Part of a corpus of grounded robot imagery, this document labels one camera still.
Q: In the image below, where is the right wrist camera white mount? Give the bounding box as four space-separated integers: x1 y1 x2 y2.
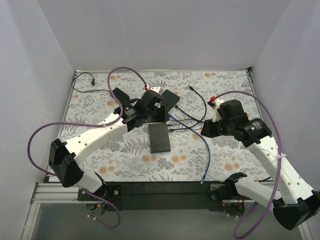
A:
207 97 225 121

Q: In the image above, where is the black power adapter brick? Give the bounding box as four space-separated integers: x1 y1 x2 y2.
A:
110 87 130 105

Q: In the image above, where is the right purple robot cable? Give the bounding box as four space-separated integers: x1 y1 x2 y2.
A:
214 90 283 240

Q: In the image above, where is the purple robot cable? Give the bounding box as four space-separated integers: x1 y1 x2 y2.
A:
214 90 283 240
27 66 151 229

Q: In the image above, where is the black network switch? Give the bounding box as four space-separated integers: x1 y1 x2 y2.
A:
161 90 180 112
148 122 171 154

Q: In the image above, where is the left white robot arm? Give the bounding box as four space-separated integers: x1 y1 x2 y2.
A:
49 86 168 193

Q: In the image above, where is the blue ethernet cable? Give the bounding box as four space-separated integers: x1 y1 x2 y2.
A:
167 113 211 185

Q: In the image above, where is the floral patterned table mat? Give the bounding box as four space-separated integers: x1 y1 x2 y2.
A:
60 70 269 182

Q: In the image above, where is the thin black power input cord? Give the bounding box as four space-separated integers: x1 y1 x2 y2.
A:
70 72 113 93

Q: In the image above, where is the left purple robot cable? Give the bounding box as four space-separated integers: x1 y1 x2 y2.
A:
27 66 151 229

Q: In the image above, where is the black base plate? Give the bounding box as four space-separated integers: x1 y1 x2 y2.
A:
77 181 247 212

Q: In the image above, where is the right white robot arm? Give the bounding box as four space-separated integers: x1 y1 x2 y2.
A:
201 98 320 230

